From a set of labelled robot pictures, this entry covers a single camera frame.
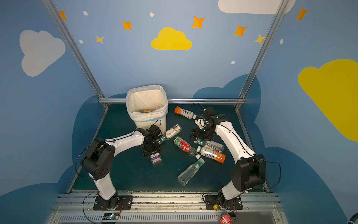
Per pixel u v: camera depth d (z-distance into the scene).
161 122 0.88
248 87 1.07
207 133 0.70
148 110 1.02
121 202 0.74
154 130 0.77
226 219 0.66
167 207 0.73
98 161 0.48
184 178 0.80
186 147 0.91
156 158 0.88
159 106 0.99
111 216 0.71
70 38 0.80
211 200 0.75
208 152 0.92
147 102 1.02
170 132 0.98
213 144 0.96
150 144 0.77
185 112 1.11
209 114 0.66
